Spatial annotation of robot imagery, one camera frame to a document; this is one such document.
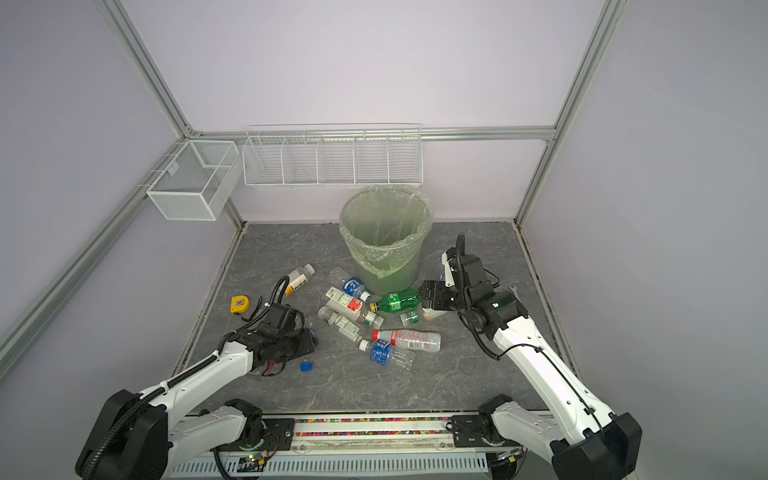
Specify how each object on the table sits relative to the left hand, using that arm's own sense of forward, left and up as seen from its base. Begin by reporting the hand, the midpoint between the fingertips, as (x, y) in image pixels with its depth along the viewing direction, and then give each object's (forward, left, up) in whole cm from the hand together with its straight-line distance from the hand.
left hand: (310, 346), depth 86 cm
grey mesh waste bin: (+36, -24, +10) cm, 44 cm away
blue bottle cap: (-6, +1, 0) cm, 6 cm away
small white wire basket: (+53, +38, +20) cm, 68 cm away
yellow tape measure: (+17, +25, -2) cm, 30 cm away
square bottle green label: (+4, -10, +3) cm, 11 cm away
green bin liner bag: (+36, -23, +9) cm, 44 cm away
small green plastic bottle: (+11, -26, +3) cm, 29 cm away
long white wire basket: (+59, -7, +24) cm, 64 cm away
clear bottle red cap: (-1, -30, +2) cm, 30 cm away
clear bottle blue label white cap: (+17, -13, +3) cm, 22 cm away
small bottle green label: (+7, -30, +1) cm, 31 cm away
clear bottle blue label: (-5, -22, +3) cm, 23 cm away
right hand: (+6, -35, +18) cm, 40 cm away
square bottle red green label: (+12, -10, +3) cm, 16 cm away
